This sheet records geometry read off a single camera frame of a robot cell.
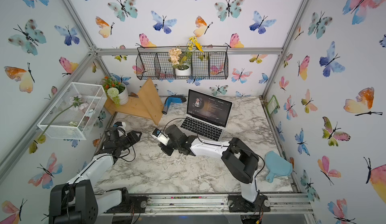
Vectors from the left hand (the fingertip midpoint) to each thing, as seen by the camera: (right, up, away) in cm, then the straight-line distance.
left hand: (140, 132), depth 88 cm
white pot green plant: (-17, +25, +6) cm, 31 cm away
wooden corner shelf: (+3, +17, +4) cm, 17 cm away
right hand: (+13, -5, -5) cm, 15 cm away
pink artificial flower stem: (-25, +17, -16) cm, 34 cm away
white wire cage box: (-26, +11, -16) cm, 32 cm away
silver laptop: (+40, +9, +14) cm, 43 cm away
